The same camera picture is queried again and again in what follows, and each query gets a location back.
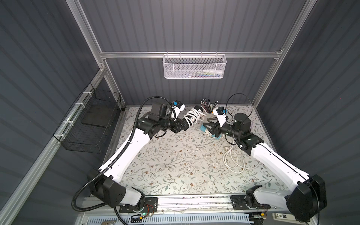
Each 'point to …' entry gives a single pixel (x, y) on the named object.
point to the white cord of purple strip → (231, 161)
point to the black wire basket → (88, 126)
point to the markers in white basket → (207, 73)
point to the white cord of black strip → (193, 116)
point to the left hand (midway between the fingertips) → (187, 124)
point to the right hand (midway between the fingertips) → (208, 121)
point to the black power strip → (198, 108)
